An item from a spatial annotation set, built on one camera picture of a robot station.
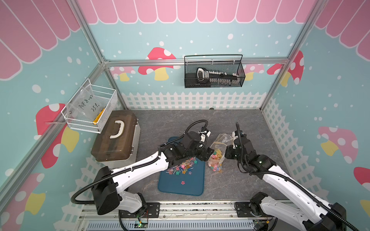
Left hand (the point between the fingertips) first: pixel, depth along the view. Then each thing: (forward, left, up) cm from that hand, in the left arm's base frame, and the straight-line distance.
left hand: (208, 150), depth 74 cm
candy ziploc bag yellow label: (0, -6, -12) cm, 13 cm away
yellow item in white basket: (+12, +57, +10) cm, 60 cm away
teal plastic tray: (-8, +11, -21) cm, 25 cm away
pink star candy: (-11, +13, -20) cm, 26 cm away
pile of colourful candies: (-1, +11, -20) cm, 23 cm away
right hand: (+4, -11, -4) cm, 12 cm away
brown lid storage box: (+7, +52, -7) cm, 53 cm away
